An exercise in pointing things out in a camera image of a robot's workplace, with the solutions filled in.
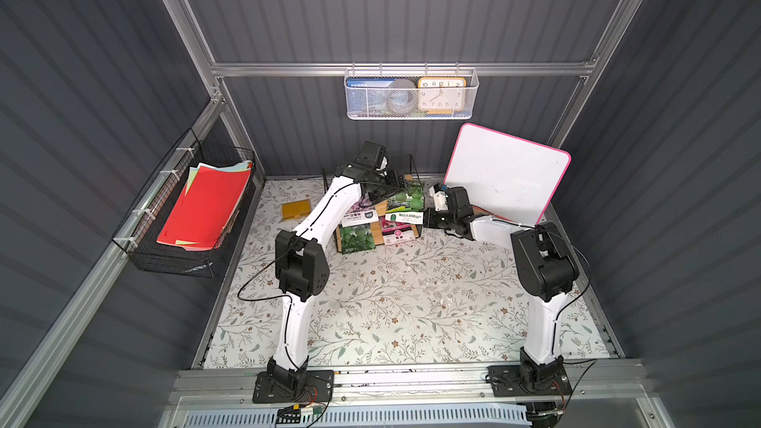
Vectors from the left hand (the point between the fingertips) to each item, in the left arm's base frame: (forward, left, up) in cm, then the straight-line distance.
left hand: (399, 188), depth 90 cm
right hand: (0, -9, -13) cm, 16 cm away
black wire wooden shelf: (-5, +5, -3) cm, 8 cm away
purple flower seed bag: (-7, +11, -3) cm, 13 cm away
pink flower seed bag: (-4, +1, -18) cm, 19 cm away
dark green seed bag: (-7, +15, -18) cm, 24 cm away
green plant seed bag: (-4, -2, -3) cm, 6 cm away
